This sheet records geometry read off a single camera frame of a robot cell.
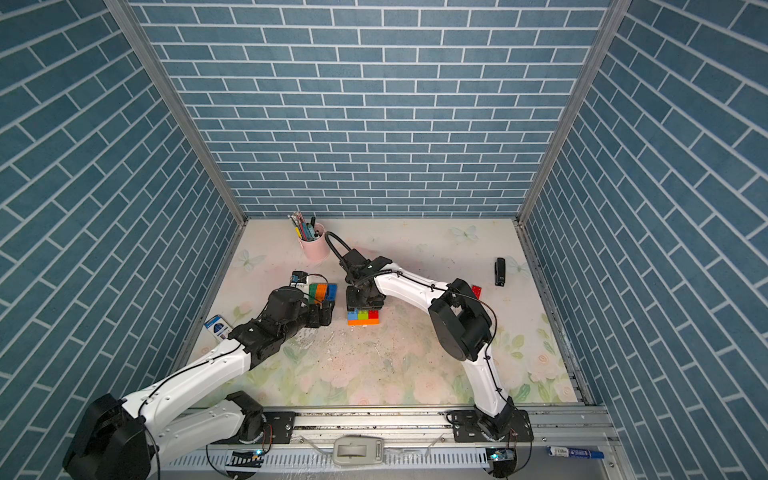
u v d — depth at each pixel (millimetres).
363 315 894
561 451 694
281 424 740
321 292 945
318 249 1025
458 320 532
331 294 961
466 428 736
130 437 386
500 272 1019
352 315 890
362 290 662
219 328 899
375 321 914
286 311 621
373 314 900
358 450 692
